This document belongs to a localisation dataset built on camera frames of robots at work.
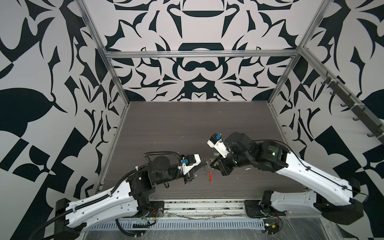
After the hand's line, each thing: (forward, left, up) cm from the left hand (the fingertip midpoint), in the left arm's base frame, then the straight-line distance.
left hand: (206, 160), depth 60 cm
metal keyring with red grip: (-4, -1, -4) cm, 6 cm away
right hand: (-1, -2, -3) cm, 4 cm away
